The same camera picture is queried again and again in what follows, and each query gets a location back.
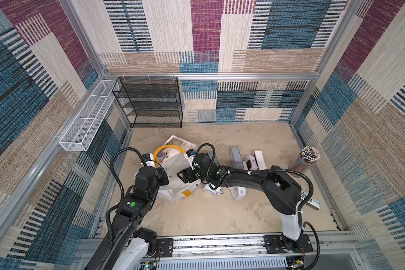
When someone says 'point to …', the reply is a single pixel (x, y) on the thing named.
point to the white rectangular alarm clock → (260, 160)
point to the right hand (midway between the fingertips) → (185, 173)
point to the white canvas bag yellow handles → (171, 157)
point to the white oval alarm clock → (238, 192)
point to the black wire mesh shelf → (150, 102)
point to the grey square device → (236, 158)
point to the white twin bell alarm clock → (214, 192)
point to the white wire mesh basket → (80, 134)
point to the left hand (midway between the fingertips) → (162, 167)
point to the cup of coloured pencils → (308, 156)
